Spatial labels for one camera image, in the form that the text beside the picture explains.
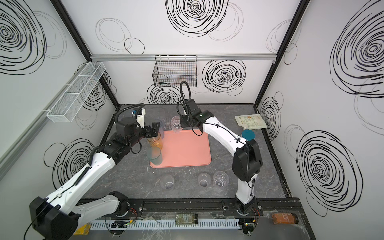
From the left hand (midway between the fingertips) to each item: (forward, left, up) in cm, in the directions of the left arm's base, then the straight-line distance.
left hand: (153, 122), depth 76 cm
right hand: (+7, -14, -6) cm, 16 cm away
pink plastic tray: (0, -15, -28) cm, 32 cm away
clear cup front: (-22, -7, -25) cm, 34 cm away
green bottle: (-38, -19, -22) cm, 48 cm away
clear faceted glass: (+8, -9, -13) cm, 18 cm away
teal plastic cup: (-8, +2, -22) cm, 23 cm away
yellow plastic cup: (-3, +1, -14) cm, 14 cm away
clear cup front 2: (-20, -27, -26) cm, 42 cm away
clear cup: (-20, -36, -22) cm, 47 cm away
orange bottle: (-37, -65, -22) cm, 77 cm away
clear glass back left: (+16, -1, -24) cm, 29 cm away
